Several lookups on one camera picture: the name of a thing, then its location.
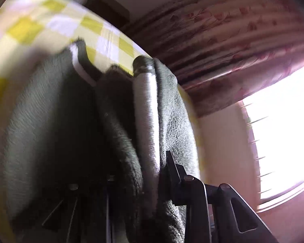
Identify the green white knit sweater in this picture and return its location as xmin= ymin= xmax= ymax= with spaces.
xmin=0 ymin=39 xmax=199 ymax=242

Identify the window with bars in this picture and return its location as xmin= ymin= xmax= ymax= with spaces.
xmin=240 ymin=67 xmax=304 ymax=213

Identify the pink floral curtain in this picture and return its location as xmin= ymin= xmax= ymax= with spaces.
xmin=123 ymin=0 xmax=304 ymax=117

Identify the dark wooden nightstand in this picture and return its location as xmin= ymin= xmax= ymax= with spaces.
xmin=84 ymin=0 xmax=130 ymax=29

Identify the yellow checkered bed sheet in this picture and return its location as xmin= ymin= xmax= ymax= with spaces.
xmin=0 ymin=0 xmax=209 ymax=242

